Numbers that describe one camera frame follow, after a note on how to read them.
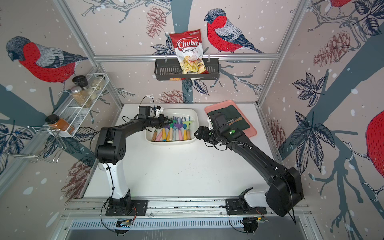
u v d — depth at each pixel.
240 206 0.73
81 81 0.74
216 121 0.60
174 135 1.00
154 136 1.01
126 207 0.66
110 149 0.55
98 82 0.84
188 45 0.82
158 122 0.90
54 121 0.59
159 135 1.00
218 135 0.59
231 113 1.17
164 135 1.00
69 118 0.73
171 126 0.96
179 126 1.04
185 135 1.00
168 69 0.95
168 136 1.00
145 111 0.84
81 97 0.72
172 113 1.10
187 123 1.07
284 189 0.39
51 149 0.68
